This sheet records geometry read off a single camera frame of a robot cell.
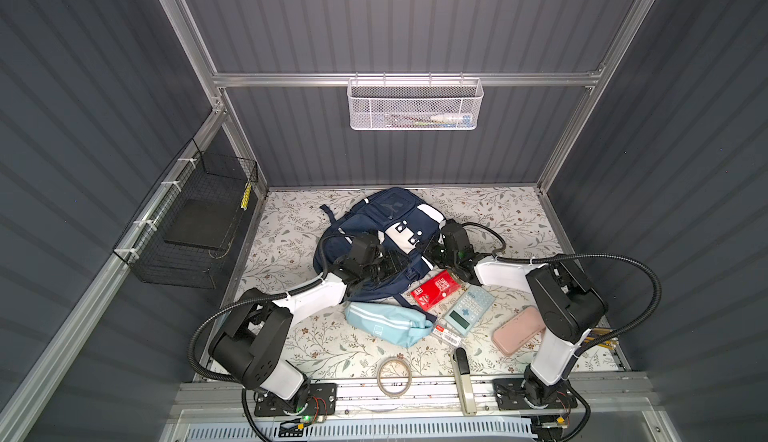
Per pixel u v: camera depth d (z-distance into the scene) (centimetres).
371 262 72
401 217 99
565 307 48
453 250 75
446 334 83
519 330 82
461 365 74
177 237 71
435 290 92
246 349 45
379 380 76
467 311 87
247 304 46
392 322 82
